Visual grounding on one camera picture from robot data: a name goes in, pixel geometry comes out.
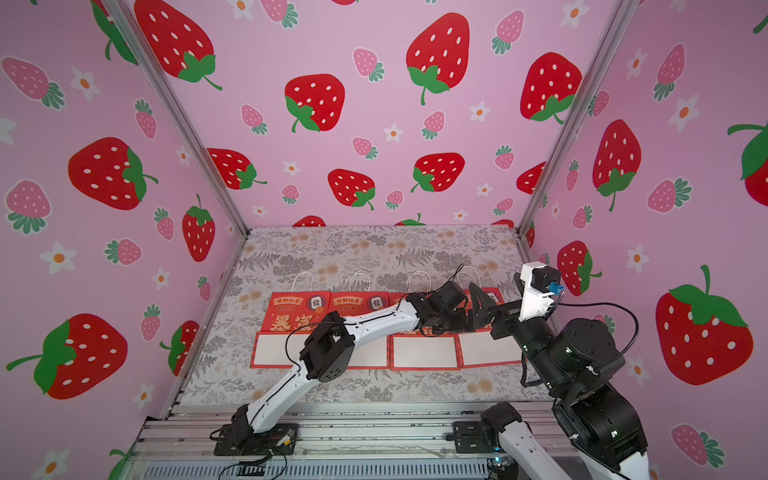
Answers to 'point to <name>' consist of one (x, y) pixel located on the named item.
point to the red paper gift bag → (288, 319)
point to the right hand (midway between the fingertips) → (502, 279)
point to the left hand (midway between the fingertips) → (473, 328)
